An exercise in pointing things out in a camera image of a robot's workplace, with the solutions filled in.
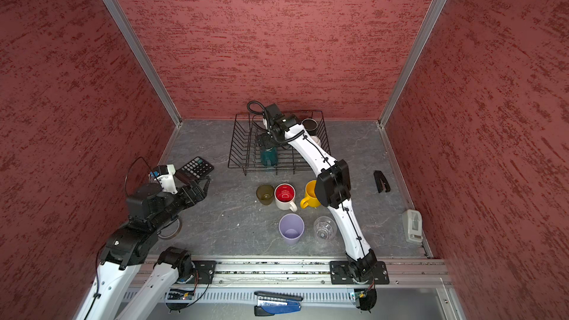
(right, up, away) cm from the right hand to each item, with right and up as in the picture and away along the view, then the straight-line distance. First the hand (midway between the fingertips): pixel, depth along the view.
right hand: (270, 146), depth 92 cm
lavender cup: (+9, -30, -12) cm, 33 cm away
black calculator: (-35, -11, +7) cm, 38 cm away
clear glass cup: (+22, -31, -9) cm, 39 cm away
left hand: (-21, -13, -21) cm, 32 cm away
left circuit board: (-27, -49, -21) cm, 60 cm away
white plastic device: (+56, -31, -9) cm, 65 cm away
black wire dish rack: (-13, -4, +13) cm, 19 cm away
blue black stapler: (+2, -49, -25) cm, 55 cm away
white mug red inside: (+6, -21, 0) cm, 22 cm away
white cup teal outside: (0, -5, +2) cm, 5 cm away
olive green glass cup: (-2, -20, -2) cm, 20 cm away
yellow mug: (+17, -21, -8) cm, 28 cm away
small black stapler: (+49, -16, +4) cm, 52 cm away
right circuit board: (+34, -50, -21) cm, 64 cm away
